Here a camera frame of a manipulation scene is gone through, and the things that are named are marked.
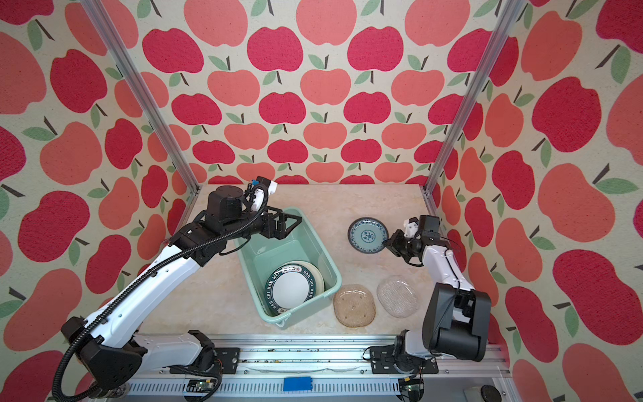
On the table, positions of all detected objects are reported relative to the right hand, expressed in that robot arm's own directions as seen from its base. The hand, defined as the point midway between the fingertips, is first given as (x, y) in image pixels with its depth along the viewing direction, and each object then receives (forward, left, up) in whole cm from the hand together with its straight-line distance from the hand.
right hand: (386, 247), depth 89 cm
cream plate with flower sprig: (-12, +23, -7) cm, 27 cm away
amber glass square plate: (-18, +10, -10) cm, 23 cm away
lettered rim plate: (-16, +34, -7) cm, 38 cm away
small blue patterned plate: (+4, +7, +1) cm, 8 cm away
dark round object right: (-40, -23, 0) cm, 46 cm away
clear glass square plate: (-13, -5, -11) cm, 18 cm away
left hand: (-9, +30, +24) cm, 39 cm away
